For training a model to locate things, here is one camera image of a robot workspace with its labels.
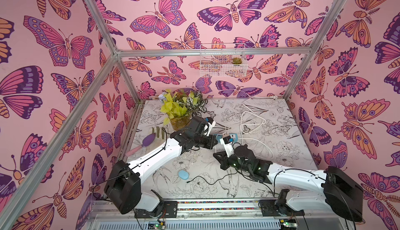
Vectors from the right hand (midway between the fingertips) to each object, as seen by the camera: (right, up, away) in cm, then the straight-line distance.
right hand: (214, 153), depth 78 cm
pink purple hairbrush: (-41, +3, +21) cm, 46 cm away
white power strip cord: (+19, +4, +20) cm, 28 cm away
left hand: (+3, +6, 0) cm, 6 cm away
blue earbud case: (-16, -13, +6) cm, 21 cm away
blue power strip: (+14, +5, +19) cm, 24 cm away
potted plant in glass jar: (-19, +24, +13) cm, 33 cm away
